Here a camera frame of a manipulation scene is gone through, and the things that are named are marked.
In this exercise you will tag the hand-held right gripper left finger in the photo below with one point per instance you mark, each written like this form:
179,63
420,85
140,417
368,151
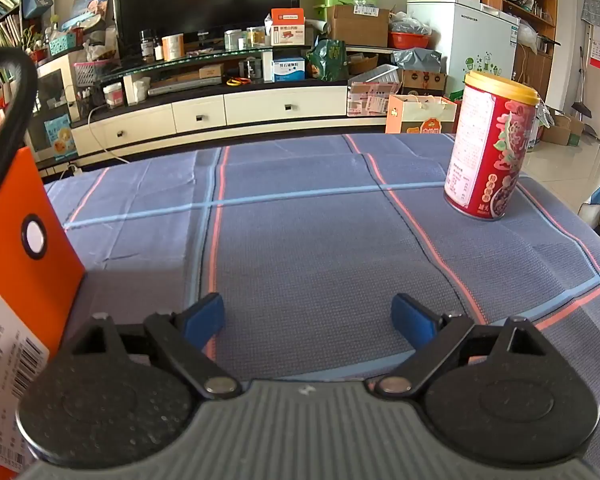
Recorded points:
206,319

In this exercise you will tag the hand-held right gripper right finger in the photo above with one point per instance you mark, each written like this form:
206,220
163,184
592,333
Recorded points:
412,319

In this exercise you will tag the orange cardboard box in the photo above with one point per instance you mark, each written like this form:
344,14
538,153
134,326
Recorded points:
7,275

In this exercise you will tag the blue plaid tablecloth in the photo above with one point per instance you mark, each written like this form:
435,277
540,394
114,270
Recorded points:
305,240

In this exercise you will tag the red can yellow lid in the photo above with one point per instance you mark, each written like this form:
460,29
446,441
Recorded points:
490,160

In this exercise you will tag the white TV cabinet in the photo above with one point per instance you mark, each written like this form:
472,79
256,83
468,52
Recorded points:
280,107

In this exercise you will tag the small floor cardboard box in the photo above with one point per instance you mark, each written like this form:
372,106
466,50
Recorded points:
562,132

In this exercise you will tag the grey plastic bag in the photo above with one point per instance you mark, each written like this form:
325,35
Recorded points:
417,60

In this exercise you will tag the blue and white box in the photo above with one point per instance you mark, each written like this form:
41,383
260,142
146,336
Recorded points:
289,70

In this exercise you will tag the broom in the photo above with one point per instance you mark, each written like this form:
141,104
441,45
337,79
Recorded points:
580,107

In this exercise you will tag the green plastic bag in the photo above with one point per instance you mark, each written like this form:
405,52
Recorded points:
327,60

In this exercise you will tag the pink plastic basket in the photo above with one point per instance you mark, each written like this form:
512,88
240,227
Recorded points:
89,72

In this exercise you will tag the white jar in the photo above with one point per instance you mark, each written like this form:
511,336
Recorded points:
173,47

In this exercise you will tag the white glass-door cabinet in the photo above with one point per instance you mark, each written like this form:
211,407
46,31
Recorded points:
55,90

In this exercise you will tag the red plastic basin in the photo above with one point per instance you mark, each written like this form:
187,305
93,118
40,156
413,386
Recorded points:
409,41

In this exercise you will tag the white refrigerator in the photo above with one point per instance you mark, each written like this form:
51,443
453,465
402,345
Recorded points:
460,35

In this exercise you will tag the orange and white box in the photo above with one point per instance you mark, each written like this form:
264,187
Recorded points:
287,35

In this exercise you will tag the brown cardboard box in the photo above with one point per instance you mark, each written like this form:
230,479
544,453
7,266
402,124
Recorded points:
355,27

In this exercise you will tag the teal plastic basket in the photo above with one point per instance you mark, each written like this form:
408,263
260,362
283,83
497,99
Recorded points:
61,45

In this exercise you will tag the illustrated picture board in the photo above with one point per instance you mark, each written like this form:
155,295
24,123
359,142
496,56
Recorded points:
87,7

